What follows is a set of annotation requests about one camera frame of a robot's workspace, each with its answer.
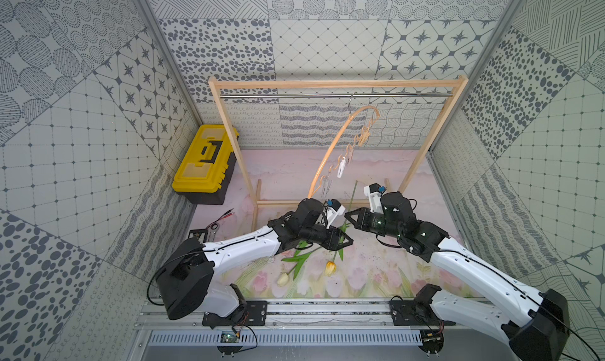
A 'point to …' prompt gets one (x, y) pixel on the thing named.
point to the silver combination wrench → (214, 227)
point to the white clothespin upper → (341, 167)
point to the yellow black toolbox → (204, 173)
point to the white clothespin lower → (326, 184)
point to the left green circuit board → (229, 337)
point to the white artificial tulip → (283, 279)
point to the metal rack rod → (277, 96)
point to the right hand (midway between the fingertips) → (347, 217)
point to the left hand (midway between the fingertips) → (351, 236)
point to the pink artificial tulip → (298, 258)
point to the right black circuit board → (432, 340)
